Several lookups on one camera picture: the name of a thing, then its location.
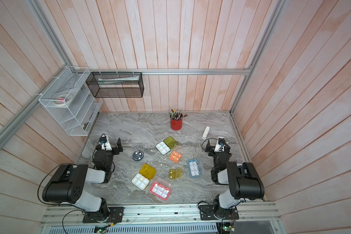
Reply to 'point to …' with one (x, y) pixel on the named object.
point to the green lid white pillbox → (164, 147)
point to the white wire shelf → (75, 118)
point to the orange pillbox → (175, 156)
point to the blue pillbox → (194, 168)
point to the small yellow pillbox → (174, 173)
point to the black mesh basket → (116, 84)
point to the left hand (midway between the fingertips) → (113, 140)
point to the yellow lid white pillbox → (141, 180)
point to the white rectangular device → (206, 129)
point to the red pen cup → (176, 125)
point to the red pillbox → (160, 191)
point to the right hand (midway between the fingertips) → (216, 139)
